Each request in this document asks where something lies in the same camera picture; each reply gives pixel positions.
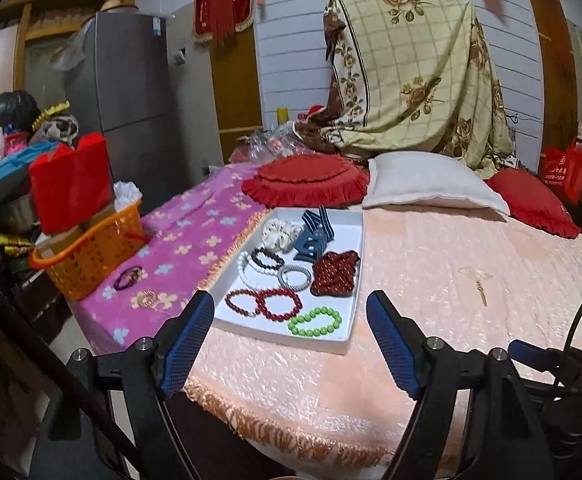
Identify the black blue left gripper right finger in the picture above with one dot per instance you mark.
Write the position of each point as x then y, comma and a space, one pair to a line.
429, 371

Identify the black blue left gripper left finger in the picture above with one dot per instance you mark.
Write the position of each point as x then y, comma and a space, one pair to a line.
153, 369

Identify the peach bedspread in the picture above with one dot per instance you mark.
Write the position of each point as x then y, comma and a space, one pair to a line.
341, 417

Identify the gold hair clip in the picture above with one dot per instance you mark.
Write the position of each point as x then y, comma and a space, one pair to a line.
479, 278

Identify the orange plastic basket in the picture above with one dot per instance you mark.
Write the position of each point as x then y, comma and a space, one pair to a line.
81, 267

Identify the red dotted scrunchie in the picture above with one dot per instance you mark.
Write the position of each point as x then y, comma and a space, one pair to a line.
334, 274

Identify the pink floral blanket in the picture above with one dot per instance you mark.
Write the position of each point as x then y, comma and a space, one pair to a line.
191, 238

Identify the white shallow tray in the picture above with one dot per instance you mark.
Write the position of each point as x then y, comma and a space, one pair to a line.
265, 296

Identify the blue striped hair bow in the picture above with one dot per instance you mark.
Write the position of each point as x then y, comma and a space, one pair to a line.
318, 232

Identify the white scrunchie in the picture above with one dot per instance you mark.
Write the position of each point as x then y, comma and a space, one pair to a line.
280, 235

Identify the white pillow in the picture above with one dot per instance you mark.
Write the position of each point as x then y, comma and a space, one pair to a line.
427, 179

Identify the red pillow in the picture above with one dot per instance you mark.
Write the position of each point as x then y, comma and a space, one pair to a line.
532, 203

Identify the red gift box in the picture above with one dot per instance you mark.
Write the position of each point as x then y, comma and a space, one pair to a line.
71, 185

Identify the red round ruffled cushion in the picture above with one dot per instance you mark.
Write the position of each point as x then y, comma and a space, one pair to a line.
308, 180

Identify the red shopping bag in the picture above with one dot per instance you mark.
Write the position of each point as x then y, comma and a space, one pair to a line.
561, 171

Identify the blue cloth pile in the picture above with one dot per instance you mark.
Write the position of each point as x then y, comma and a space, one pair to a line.
14, 168

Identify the grey refrigerator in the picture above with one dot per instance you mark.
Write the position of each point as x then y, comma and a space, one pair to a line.
122, 90

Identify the floral cream draped sheet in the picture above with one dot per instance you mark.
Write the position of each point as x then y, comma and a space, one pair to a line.
410, 75

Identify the gold ring ornament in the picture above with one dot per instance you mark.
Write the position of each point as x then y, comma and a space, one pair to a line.
146, 299

